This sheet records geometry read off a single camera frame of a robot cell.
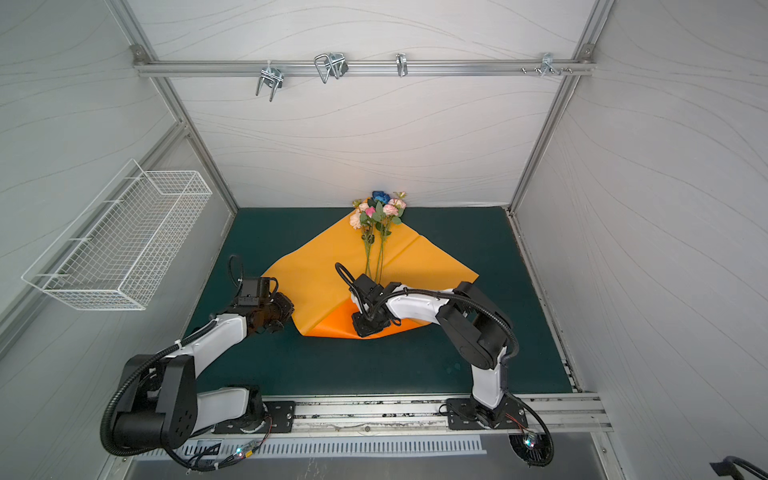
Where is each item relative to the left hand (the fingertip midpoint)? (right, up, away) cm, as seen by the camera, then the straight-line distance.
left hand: (300, 301), depth 91 cm
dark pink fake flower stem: (+19, +26, +21) cm, 39 cm away
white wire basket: (-36, +18, -22) cm, 46 cm away
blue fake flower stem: (+24, +36, +24) cm, 49 cm away
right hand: (+20, -6, -2) cm, 21 cm away
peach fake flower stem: (+14, +26, +21) cm, 36 cm away
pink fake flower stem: (+28, +29, +22) cm, 46 cm away
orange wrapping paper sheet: (+6, -1, +3) cm, 7 cm away
